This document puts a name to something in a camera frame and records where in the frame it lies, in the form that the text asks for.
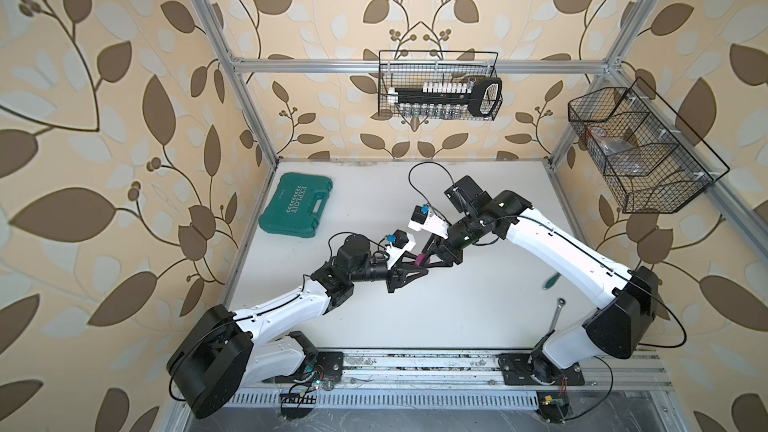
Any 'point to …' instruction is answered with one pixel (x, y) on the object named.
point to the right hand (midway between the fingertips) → (424, 256)
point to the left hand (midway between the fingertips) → (420, 262)
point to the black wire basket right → (652, 161)
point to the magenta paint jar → (419, 259)
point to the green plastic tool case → (298, 205)
